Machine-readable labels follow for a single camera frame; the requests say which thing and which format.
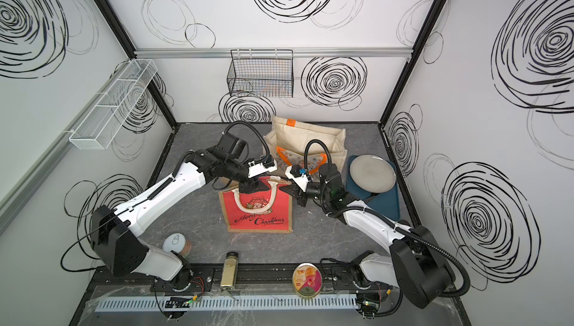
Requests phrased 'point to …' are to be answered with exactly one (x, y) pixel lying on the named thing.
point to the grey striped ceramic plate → (372, 173)
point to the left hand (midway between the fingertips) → (267, 180)
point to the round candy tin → (307, 280)
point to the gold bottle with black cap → (229, 274)
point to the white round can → (173, 241)
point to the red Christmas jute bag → (269, 211)
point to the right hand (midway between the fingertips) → (283, 187)
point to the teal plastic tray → (386, 202)
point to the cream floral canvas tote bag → (286, 143)
